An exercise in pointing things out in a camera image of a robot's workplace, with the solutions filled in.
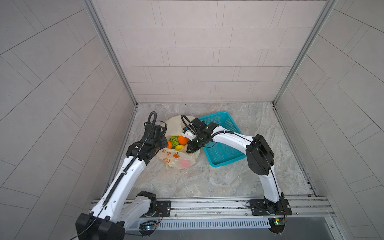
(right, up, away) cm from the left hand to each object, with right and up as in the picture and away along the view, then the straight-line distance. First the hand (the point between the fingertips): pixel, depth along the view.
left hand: (166, 137), depth 78 cm
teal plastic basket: (+29, -12, +13) cm, 34 cm away
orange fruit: (+8, -3, +8) cm, 12 cm away
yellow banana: (+6, -7, +8) cm, 12 cm away
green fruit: (+3, -4, +11) cm, 12 cm away
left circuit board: (-5, -37, -14) cm, 40 cm away
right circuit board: (+53, -38, -11) cm, 66 cm away
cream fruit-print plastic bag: (+3, -11, -1) cm, 11 cm away
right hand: (+10, -9, +6) cm, 15 cm away
